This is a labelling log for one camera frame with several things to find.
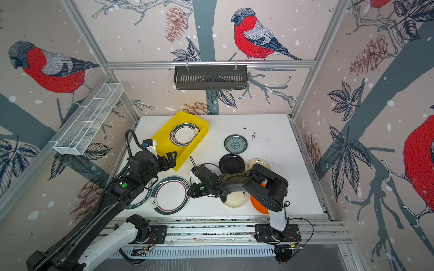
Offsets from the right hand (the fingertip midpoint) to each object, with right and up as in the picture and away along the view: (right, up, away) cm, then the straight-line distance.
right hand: (189, 192), depth 84 cm
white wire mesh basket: (-47, +30, -11) cm, 57 cm away
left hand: (-7, +22, -8) cm, 25 cm away
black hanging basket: (+10, +66, +22) cm, 70 cm away
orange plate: (+28, +9, -34) cm, 45 cm away
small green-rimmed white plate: (-9, +29, +26) cm, 40 cm away
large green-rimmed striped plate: (-10, -2, 0) cm, 10 cm away
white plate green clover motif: (+12, +11, +8) cm, 18 cm away
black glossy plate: (+22, +12, +11) cm, 28 cm away
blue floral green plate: (+26, +23, +22) cm, 41 cm away
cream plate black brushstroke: (+23, -3, -1) cm, 24 cm away
